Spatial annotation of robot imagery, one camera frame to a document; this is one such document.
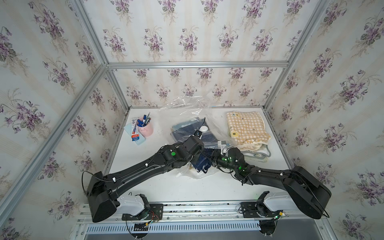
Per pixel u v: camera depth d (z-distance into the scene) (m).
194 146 0.53
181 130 0.94
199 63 1.01
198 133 0.64
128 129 1.06
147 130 0.98
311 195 0.43
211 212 0.75
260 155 0.88
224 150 0.74
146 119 0.98
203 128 0.93
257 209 0.66
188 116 1.16
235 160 0.63
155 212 0.72
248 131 0.98
